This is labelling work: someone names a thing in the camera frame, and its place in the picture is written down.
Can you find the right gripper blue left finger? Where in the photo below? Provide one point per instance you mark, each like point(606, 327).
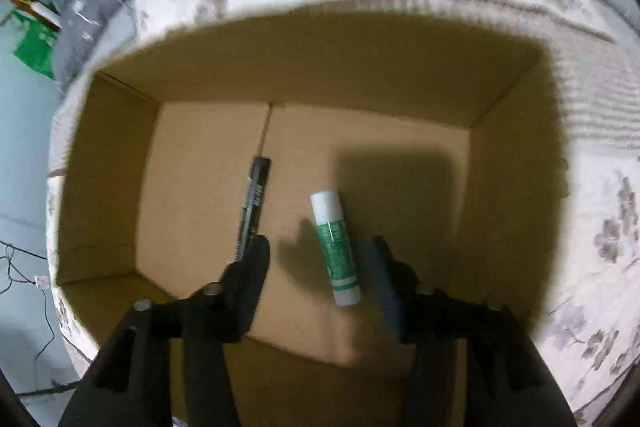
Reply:
point(243, 281)

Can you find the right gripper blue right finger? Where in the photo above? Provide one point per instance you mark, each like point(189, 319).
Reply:
point(394, 284)

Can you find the black pen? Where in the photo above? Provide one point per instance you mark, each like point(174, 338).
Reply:
point(252, 205)

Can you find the green white glue stick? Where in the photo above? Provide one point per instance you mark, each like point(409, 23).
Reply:
point(330, 224)

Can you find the brown cardboard box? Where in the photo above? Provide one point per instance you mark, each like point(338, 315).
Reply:
point(440, 136)

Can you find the green shopping bag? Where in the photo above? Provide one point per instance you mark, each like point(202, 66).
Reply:
point(35, 49)

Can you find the floral white bed cover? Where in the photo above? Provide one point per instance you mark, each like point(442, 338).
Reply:
point(472, 364)

